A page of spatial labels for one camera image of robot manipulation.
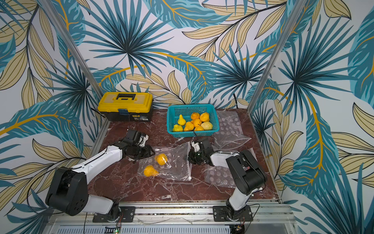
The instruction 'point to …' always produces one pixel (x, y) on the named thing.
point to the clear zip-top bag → (231, 136)
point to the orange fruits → (149, 171)
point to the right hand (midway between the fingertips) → (183, 158)
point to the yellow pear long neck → (181, 121)
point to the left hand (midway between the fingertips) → (152, 155)
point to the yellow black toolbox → (126, 107)
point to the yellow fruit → (199, 128)
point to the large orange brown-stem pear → (204, 116)
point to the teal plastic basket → (173, 113)
